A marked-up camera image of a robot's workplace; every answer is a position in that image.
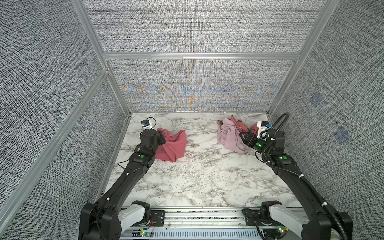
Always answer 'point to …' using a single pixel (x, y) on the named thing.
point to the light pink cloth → (229, 136)
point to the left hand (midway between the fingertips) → (160, 131)
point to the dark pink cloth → (174, 147)
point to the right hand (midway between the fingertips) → (241, 133)
